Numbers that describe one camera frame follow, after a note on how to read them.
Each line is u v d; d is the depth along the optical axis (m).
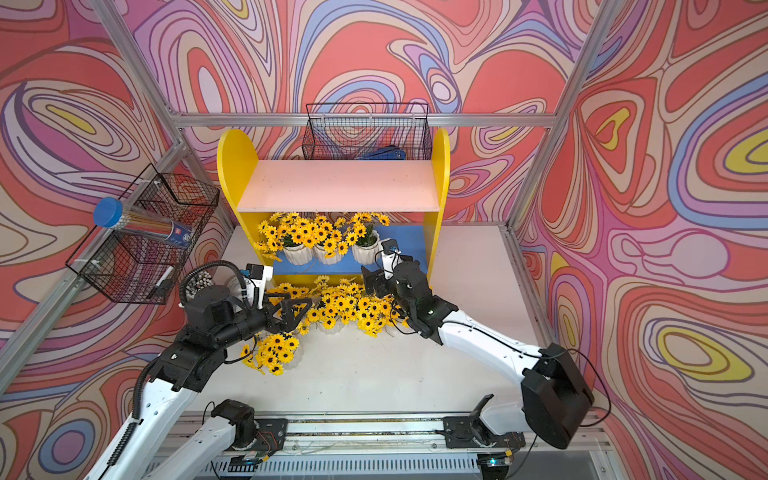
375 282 0.68
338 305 0.80
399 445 0.73
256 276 0.59
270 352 0.73
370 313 0.80
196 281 0.81
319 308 0.80
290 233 0.80
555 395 0.41
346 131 0.96
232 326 0.55
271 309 0.58
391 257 0.65
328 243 0.80
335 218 0.85
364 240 0.86
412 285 0.57
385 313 0.81
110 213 0.62
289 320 0.59
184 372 0.47
